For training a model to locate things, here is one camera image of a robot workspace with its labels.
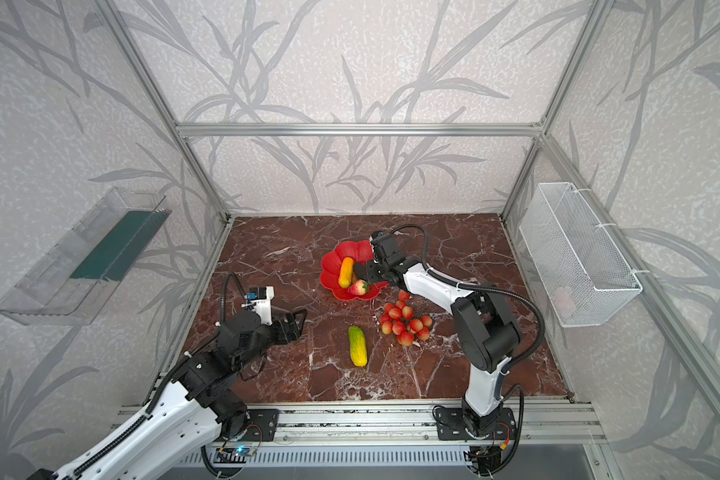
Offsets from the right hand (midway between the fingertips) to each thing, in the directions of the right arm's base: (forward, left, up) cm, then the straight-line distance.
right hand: (371, 259), depth 94 cm
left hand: (-19, +18, +6) cm, 27 cm away
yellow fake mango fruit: (0, +9, -7) cm, 11 cm away
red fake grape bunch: (-17, -8, -9) cm, 20 cm away
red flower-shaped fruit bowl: (+10, +5, -10) cm, 15 cm away
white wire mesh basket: (-22, -45, +23) cm, 56 cm away
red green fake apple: (-7, +4, -6) cm, 10 cm away
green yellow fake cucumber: (-25, +4, -6) cm, 26 cm away
